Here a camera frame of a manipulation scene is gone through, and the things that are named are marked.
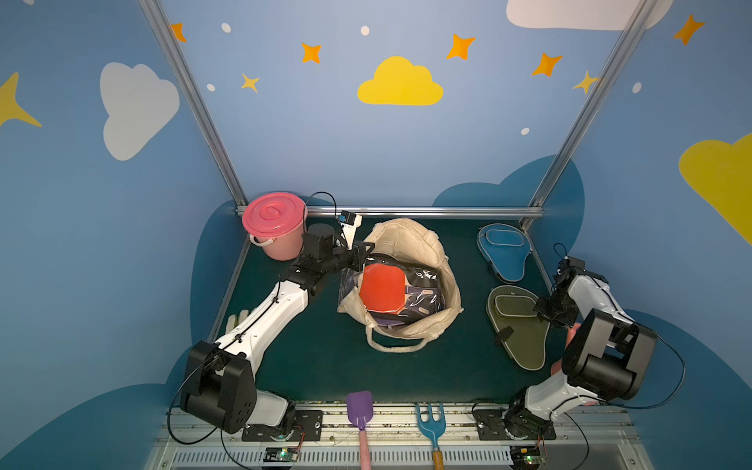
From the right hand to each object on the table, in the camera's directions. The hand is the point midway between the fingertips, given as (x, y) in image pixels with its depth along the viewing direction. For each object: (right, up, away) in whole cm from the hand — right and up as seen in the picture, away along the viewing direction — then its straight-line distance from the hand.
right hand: (553, 318), depth 87 cm
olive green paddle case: (-9, -4, +4) cm, 10 cm away
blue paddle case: (-3, +21, +26) cm, 33 cm away
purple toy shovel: (-58, -22, -11) cm, 63 cm away
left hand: (-53, +22, -9) cm, 59 cm away
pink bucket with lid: (-88, +30, +8) cm, 93 cm away
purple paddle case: (-50, +1, -4) cm, 50 cm away
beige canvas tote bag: (-42, +23, -5) cm, 48 cm away
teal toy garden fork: (-39, -25, -14) cm, 49 cm away
